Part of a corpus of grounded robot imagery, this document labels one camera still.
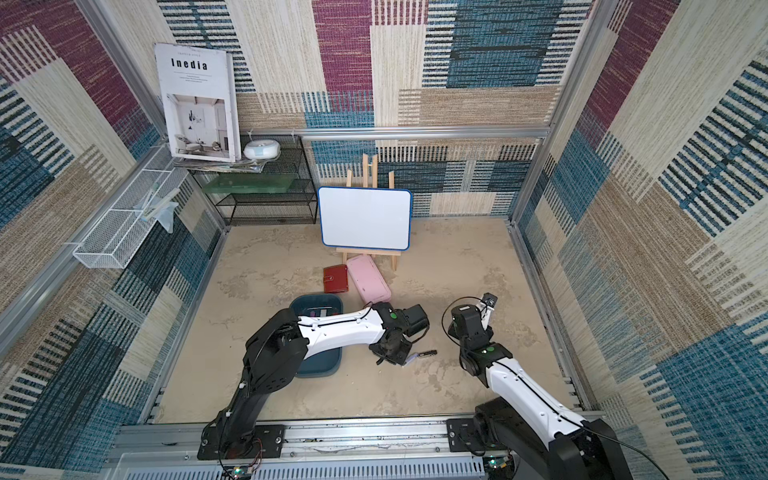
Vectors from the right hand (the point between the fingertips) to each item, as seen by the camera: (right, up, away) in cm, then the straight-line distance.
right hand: (466, 314), depth 87 cm
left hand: (-20, -13, 0) cm, 24 cm away
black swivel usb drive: (-10, -11, 0) cm, 15 cm away
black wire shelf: (-62, +35, +32) cm, 78 cm away
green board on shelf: (-65, +39, +7) cm, 76 cm away
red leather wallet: (-40, +9, +15) cm, 43 cm away
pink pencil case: (-29, +9, +14) cm, 34 cm away
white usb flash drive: (-42, -1, +5) cm, 42 cm away
